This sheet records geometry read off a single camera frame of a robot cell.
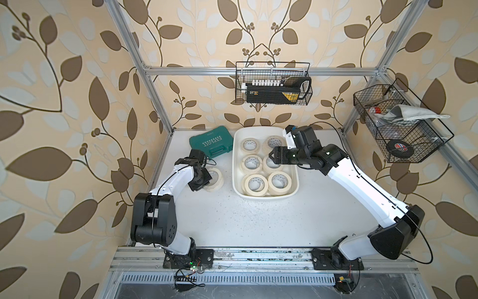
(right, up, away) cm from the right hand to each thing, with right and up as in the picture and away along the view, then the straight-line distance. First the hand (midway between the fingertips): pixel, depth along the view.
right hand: (276, 155), depth 76 cm
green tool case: (-32, +6, +32) cm, 46 cm away
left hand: (-31, -13, +13) cm, 37 cm away
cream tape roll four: (-9, -6, +28) cm, 30 cm away
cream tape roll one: (-8, -16, +19) cm, 26 cm away
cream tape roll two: (+5, -16, +20) cm, 26 cm away
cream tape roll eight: (-26, -13, +10) cm, 31 cm away
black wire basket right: (+51, +9, -3) cm, 52 cm away
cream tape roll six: (-10, +5, +36) cm, 37 cm away
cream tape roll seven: (+3, +7, +32) cm, 33 cm away
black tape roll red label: (+48, +3, -4) cm, 48 cm away
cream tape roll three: (+1, -7, +19) cm, 20 cm away
